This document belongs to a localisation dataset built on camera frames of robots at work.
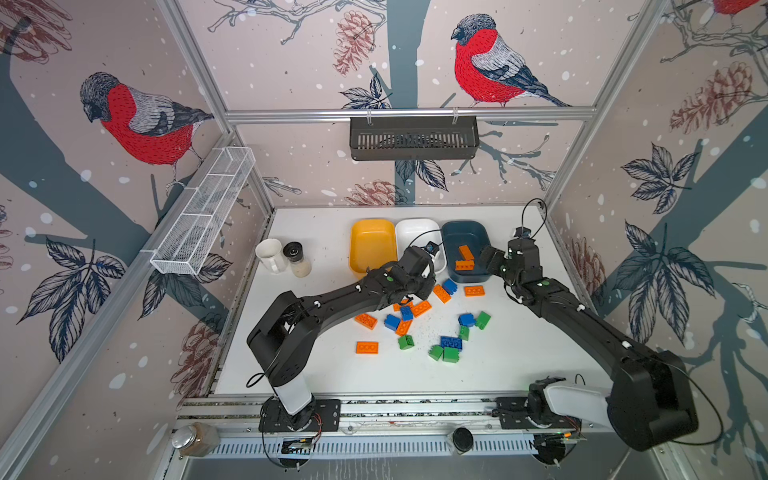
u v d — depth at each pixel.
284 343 0.45
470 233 1.09
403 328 0.88
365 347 0.84
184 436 0.62
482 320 0.88
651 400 0.40
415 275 0.67
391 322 0.88
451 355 0.83
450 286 0.95
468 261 1.00
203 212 0.79
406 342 0.83
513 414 0.73
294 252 0.95
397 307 0.92
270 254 0.96
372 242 1.07
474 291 0.95
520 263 0.64
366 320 0.90
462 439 0.62
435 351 0.83
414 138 1.07
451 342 0.86
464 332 0.86
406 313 0.88
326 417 0.73
